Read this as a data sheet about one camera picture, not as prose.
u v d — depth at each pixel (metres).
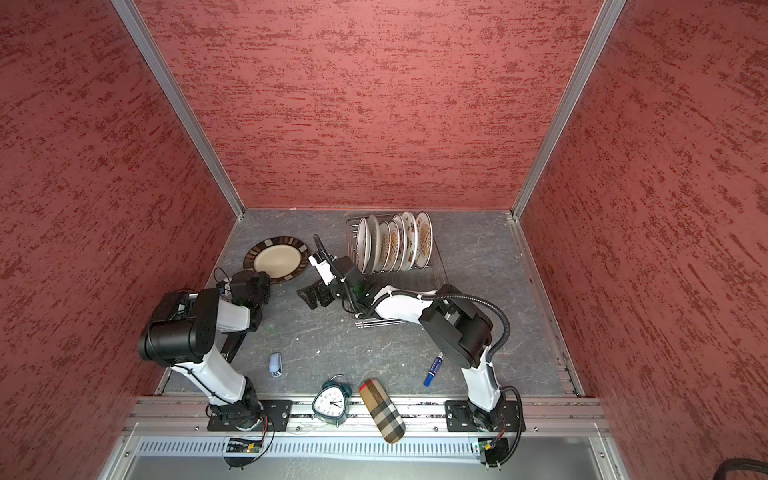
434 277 1.03
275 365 0.79
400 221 0.97
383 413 0.72
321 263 0.76
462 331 0.50
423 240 0.90
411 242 0.95
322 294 0.76
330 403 0.73
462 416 0.74
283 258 1.05
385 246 0.91
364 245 1.00
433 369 0.81
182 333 0.48
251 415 0.68
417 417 0.76
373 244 0.91
